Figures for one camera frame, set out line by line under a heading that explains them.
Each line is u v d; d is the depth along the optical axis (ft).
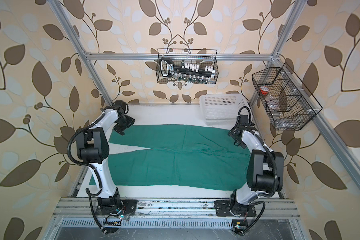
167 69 2.82
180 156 3.05
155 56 2.93
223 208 2.41
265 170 1.48
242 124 2.38
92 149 1.77
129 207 2.43
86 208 2.49
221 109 3.55
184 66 2.71
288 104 2.42
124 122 2.77
